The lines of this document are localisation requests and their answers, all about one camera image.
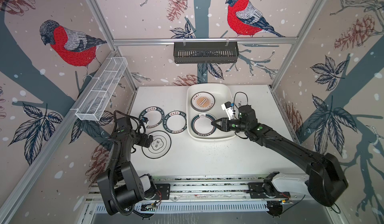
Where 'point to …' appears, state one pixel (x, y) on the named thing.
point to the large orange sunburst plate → (202, 101)
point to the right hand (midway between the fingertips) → (211, 125)
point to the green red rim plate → (201, 125)
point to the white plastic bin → (223, 93)
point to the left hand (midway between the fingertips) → (141, 137)
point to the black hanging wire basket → (206, 53)
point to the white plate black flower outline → (160, 147)
